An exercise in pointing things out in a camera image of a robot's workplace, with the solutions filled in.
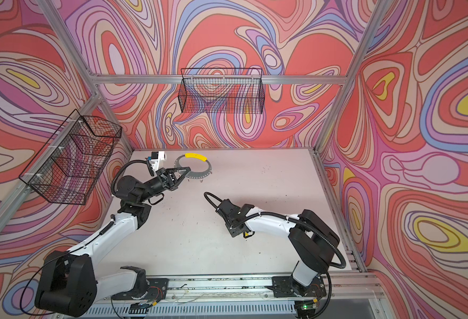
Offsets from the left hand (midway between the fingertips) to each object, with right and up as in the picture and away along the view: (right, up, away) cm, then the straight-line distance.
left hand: (191, 174), depth 67 cm
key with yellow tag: (+19, -23, +6) cm, 31 cm away
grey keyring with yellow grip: (0, 0, +1) cm, 1 cm away
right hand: (+18, -25, +20) cm, 37 cm away
